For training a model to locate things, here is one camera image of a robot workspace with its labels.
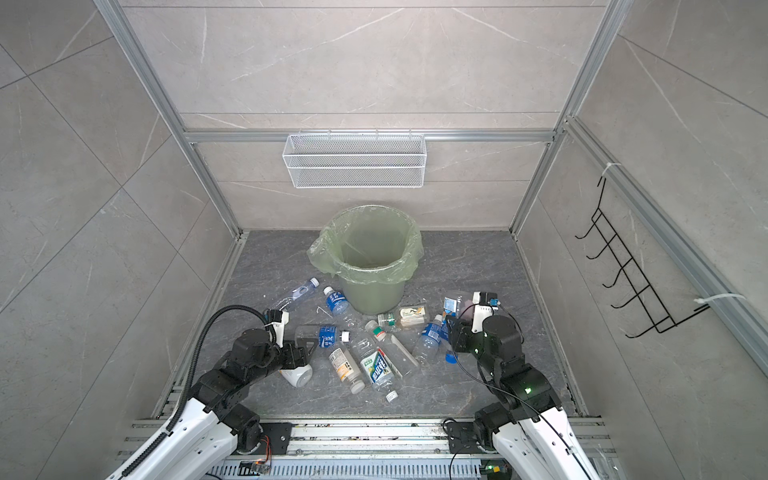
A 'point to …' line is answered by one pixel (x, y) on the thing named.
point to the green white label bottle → (376, 365)
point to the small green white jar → (391, 321)
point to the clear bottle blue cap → (298, 294)
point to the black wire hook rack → (653, 306)
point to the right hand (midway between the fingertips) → (455, 316)
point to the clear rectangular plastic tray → (399, 355)
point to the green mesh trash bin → (378, 299)
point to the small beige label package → (412, 316)
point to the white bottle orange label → (346, 369)
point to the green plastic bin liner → (368, 244)
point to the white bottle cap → (392, 396)
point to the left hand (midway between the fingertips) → (307, 336)
